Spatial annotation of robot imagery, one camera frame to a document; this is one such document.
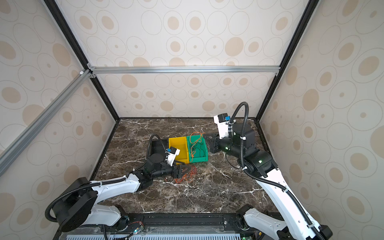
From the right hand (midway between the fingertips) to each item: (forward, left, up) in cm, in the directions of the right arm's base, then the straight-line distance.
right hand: (204, 135), depth 63 cm
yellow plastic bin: (+20, +14, -33) cm, 41 cm away
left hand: (-4, +7, -21) cm, 22 cm away
